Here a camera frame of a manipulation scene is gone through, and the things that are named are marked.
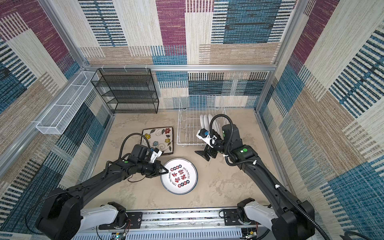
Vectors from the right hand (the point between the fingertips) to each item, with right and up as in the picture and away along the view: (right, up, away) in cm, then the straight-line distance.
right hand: (203, 143), depth 76 cm
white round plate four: (+5, +14, +16) cm, 22 cm away
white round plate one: (-11, -18, +3) cm, 21 cm away
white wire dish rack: (-4, +18, +39) cm, 43 cm away
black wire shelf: (-53, +34, +34) cm, 72 cm away
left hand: (-18, -15, +3) cm, 24 cm away
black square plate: (-26, +1, +22) cm, 34 cm away
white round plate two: (0, +11, +13) cm, 17 cm away
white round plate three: (+3, +11, +15) cm, 18 cm away
